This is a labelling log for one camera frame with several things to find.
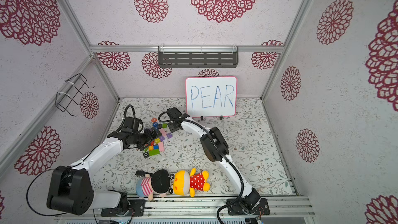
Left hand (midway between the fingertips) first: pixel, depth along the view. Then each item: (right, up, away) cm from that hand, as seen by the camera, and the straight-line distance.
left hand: (157, 138), depth 87 cm
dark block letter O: (-7, -10, +3) cm, 13 cm away
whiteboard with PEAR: (+32, +25, +16) cm, 44 cm away
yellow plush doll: (+16, -19, -12) cm, 28 cm away
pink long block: (0, -6, +8) cm, 10 cm away
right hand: (+6, +8, +18) cm, 20 cm away
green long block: (-3, -9, +5) cm, 11 cm away
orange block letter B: (-8, +10, +20) cm, 23 cm away
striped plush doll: (+4, -18, -14) cm, 23 cm away
